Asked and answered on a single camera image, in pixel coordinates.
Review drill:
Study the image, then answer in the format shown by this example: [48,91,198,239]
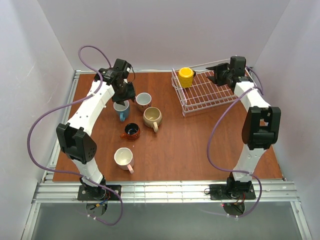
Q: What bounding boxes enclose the white wire dish rack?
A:
[171,57,253,117]

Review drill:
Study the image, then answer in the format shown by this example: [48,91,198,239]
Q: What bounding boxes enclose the brown black mug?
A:
[120,122,141,140]

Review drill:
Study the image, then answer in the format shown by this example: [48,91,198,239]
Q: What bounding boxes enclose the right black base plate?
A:
[204,183,256,200]

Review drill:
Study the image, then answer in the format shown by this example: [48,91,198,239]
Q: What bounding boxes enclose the aluminium frame rail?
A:
[32,179,300,204]

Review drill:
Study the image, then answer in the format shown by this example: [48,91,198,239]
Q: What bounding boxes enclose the blue mug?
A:
[113,100,130,122]

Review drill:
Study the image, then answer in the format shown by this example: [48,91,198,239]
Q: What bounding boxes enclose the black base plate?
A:
[77,184,122,202]
[204,183,256,200]

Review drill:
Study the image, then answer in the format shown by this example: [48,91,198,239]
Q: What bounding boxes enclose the beige round mug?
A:
[143,107,163,133]

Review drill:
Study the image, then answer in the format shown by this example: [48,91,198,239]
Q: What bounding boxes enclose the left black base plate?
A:
[77,184,122,202]

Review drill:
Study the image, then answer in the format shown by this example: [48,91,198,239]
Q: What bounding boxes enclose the white mug pink handle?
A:
[114,147,135,174]

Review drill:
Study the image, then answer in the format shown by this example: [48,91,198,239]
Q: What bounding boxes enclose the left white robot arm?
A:
[56,58,136,200]

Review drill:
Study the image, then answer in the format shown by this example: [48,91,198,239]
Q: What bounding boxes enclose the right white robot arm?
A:
[207,56,281,200]

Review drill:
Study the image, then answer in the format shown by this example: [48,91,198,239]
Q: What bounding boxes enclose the yellow textured cup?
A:
[178,67,196,88]

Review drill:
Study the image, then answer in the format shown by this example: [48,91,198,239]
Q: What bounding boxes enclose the white mug brown dots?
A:
[135,92,152,113]

